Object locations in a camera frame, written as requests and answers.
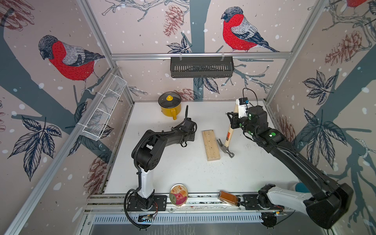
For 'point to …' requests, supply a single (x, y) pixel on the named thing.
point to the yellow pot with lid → (170, 102)
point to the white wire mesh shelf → (104, 108)
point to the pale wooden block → (211, 145)
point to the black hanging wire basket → (203, 67)
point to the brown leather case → (229, 198)
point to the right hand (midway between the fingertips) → (229, 111)
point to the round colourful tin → (178, 194)
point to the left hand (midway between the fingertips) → (192, 132)
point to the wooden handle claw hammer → (224, 147)
